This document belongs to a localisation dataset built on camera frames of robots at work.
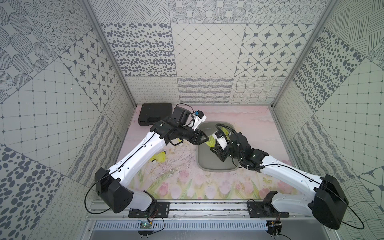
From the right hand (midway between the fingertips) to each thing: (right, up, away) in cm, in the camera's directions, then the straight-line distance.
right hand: (213, 148), depth 80 cm
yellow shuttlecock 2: (-33, -8, +12) cm, 36 cm away
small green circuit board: (-35, -36, -8) cm, 51 cm away
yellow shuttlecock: (-2, +5, -5) cm, 7 cm away
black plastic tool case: (-44, +21, +31) cm, 58 cm away
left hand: (-3, +7, -11) cm, 13 cm away
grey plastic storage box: (-3, -10, +12) cm, 16 cm away
